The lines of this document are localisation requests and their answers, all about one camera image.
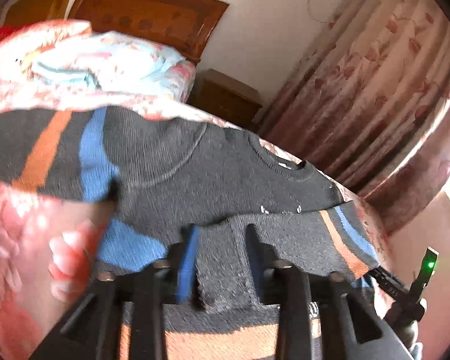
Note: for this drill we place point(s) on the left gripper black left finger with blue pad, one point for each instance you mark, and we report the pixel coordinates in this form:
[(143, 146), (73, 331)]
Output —
[(91, 329)]

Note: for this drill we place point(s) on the pink floral curtain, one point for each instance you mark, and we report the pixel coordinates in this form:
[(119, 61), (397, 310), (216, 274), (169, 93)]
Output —
[(369, 105)]

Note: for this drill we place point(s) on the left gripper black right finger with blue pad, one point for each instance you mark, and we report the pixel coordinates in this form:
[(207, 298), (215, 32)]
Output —
[(321, 317)]

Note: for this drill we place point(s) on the pink floral bed sheet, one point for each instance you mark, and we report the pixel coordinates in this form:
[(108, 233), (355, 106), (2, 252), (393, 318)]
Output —
[(34, 291)]

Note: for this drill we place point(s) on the dark striped knit sweater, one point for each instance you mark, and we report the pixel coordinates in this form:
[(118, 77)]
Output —
[(164, 177)]

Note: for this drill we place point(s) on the dark wooden nightstand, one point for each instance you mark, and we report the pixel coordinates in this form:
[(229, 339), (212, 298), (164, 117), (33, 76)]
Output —
[(226, 98)]

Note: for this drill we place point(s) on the brown wooden headboard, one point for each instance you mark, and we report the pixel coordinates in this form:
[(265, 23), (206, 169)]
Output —
[(24, 12), (185, 25)]

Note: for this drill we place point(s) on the light blue floral pillow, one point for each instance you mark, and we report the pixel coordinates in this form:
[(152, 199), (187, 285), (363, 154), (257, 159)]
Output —
[(117, 63)]

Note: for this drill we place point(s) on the pink floral pillow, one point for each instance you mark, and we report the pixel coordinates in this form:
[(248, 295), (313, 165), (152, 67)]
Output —
[(17, 51)]

